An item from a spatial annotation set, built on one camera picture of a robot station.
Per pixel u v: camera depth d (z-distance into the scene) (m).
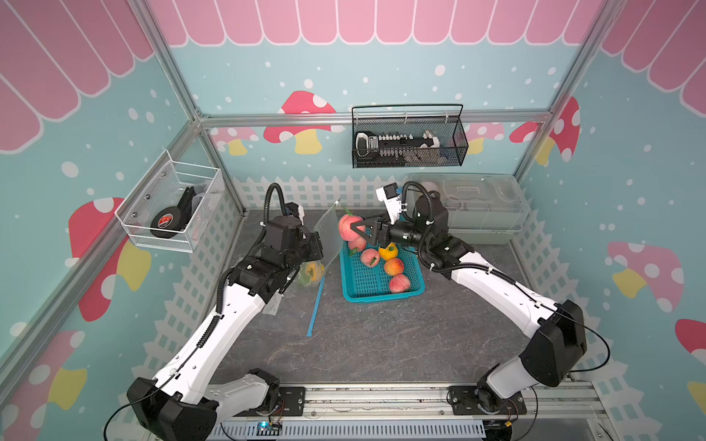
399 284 0.91
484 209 1.00
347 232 0.67
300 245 0.61
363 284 0.97
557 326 0.43
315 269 0.92
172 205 0.71
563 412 0.75
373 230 0.63
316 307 0.92
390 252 0.98
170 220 0.68
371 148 0.87
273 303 0.92
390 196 0.62
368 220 0.70
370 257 0.97
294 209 0.62
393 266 0.95
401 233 0.64
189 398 0.38
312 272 0.92
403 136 0.91
